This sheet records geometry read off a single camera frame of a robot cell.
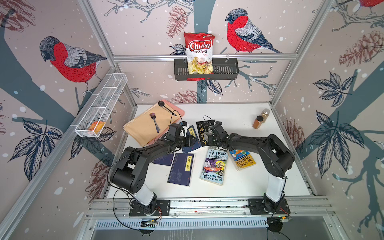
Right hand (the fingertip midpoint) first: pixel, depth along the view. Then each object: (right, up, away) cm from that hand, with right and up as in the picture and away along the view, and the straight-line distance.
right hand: (209, 138), depth 98 cm
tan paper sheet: (-44, +8, +9) cm, 46 cm away
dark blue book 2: (-17, -16, -12) cm, 26 cm away
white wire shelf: (-60, +22, -18) cm, 66 cm away
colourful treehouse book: (+2, -15, -12) cm, 19 cm away
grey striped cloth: (-1, +3, +1) cm, 4 cm away
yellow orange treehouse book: (+19, -11, -10) cm, 24 cm away
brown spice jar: (+34, +11, +3) cm, 36 cm away
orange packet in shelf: (-52, +11, -33) cm, 63 cm away
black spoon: (-37, +26, +24) cm, 51 cm away
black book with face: (-4, +7, +7) cm, 11 cm away
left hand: (-8, +2, -7) cm, 11 cm away
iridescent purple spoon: (-41, +15, +13) cm, 46 cm away
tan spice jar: (+40, +17, +5) cm, 44 cm away
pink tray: (-27, +22, +21) cm, 41 cm away
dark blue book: (-27, -12, -8) cm, 31 cm away
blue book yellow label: (-12, +4, +3) cm, 13 cm away
